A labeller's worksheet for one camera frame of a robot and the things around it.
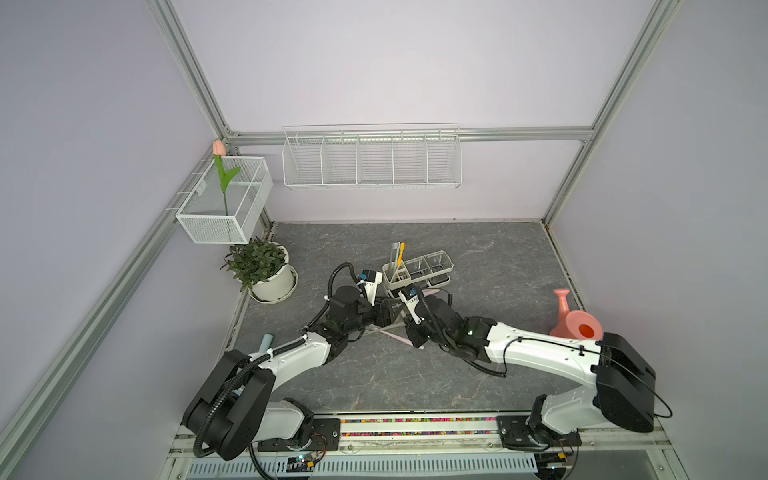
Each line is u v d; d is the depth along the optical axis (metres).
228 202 0.83
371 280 0.75
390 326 0.90
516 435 0.74
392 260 0.94
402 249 0.91
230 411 0.42
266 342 0.87
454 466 1.58
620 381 0.42
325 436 0.73
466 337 0.58
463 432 0.75
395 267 0.94
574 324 0.81
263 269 0.87
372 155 0.99
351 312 0.68
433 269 0.96
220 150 0.85
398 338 0.87
